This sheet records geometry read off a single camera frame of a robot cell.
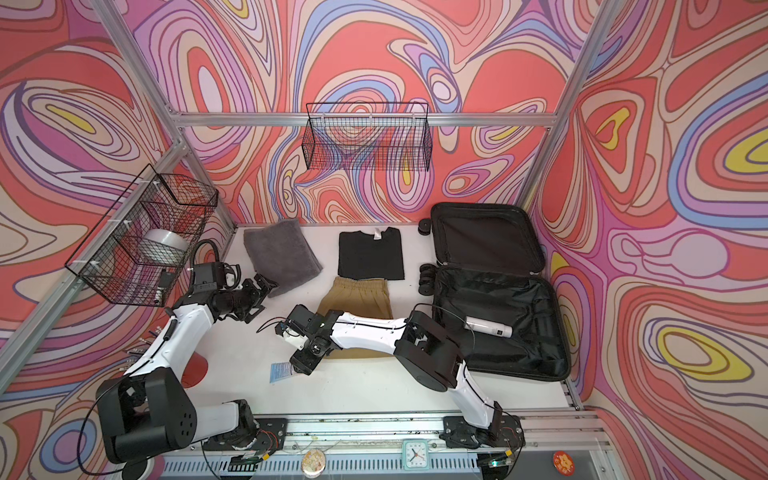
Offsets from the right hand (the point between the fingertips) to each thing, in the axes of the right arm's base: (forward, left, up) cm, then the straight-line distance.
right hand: (308, 366), depth 83 cm
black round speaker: (-23, +34, +3) cm, 41 cm away
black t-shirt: (+41, -14, -2) cm, 44 cm away
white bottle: (+10, -53, 0) cm, 54 cm away
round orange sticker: (-24, -63, -2) cm, 67 cm away
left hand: (+18, +10, +12) cm, 24 cm away
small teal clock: (-21, -28, 0) cm, 36 cm away
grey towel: (+40, +15, +1) cm, 43 cm away
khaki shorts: (+21, -17, +2) cm, 27 cm away
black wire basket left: (+14, +40, +32) cm, 53 cm away
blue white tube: (-1, +8, 0) cm, 8 cm away
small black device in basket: (+15, +32, +24) cm, 43 cm away
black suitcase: (+14, -60, 0) cm, 61 cm away
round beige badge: (-22, -4, -1) cm, 23 cm away
